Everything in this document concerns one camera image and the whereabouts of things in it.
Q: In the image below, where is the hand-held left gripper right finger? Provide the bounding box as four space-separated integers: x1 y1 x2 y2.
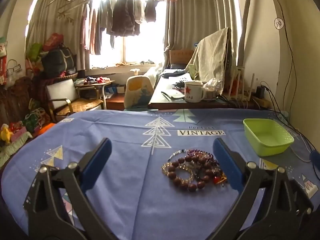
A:
213 137 313 240

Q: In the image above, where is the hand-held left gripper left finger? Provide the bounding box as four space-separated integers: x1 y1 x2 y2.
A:
23 137 118 240

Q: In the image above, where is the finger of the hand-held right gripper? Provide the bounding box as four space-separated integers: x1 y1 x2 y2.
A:
309 149 320 163

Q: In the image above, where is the purple bead bracelet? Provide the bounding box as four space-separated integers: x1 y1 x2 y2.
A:
185 149 218 163

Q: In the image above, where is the large brown bead bracelet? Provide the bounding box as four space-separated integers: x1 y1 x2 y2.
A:
167 155 220 193

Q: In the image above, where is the green plastic basket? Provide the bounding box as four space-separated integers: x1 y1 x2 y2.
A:
243 118 295 157

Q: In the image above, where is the yellow crystal bead bracelet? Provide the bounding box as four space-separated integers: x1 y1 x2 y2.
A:
162 161 195 183

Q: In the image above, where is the printed blue tablecloth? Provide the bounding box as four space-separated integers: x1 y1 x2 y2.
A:
0 108 320 240

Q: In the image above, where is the clear plastic bag bundle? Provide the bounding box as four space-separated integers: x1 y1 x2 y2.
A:
203 78 224 100

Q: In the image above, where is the small wooden table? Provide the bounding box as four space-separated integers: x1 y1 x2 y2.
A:
75 80 115 105

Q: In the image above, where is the white enamel mug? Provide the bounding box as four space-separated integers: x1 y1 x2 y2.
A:
184 81 207 103

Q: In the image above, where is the wooden armchair with white cushion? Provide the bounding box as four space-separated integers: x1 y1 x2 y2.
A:
45 79 104 123

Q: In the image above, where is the cream plastic chair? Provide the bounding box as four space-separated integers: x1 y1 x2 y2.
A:
124 75 155 110

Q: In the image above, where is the dark wooden desk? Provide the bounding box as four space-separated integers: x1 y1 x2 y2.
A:
147 67 273 110

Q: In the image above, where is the yellow plush toy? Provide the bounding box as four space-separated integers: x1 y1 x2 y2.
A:
0 124 14 145

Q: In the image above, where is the brown carved wooden furniture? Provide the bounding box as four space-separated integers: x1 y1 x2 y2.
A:
0 76 48 130

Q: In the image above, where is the dark duffel bag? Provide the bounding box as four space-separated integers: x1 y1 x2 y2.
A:
41 46 77 77

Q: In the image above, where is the cardboard box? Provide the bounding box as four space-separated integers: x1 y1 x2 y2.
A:
169 49 195 68

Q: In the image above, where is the green plastic bag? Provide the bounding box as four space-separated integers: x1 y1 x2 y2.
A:
26 42 43 60

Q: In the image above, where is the red bag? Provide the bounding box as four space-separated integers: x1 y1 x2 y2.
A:
42 33 64 52

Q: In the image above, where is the red and white carton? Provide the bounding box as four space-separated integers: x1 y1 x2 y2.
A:
0 37 8 85

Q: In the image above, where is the beige curtain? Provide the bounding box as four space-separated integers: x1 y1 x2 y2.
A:
25 0 98 70
164 0 242 65

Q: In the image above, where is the metal folding drying rack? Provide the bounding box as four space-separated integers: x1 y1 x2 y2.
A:
47 0 100 25

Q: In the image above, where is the row of hanging clothes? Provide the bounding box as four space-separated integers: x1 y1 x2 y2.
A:
80 0 160 55

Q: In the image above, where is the white wire rack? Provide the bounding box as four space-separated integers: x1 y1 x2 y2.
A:
229 66 255 102

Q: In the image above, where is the black wall cable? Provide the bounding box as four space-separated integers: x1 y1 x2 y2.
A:
271 0 300 120

